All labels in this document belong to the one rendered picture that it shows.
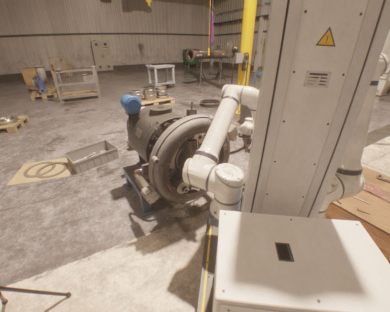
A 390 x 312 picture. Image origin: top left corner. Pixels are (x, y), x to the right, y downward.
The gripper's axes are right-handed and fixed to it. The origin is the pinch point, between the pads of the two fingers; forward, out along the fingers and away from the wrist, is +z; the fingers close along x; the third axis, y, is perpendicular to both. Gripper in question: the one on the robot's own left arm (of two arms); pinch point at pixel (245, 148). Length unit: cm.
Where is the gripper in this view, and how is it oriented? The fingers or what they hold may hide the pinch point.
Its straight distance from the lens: 212.7
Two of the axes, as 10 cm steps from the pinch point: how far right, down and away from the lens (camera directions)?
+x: -1.1, -4.9, 8.7
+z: 0.0, 8.7, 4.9
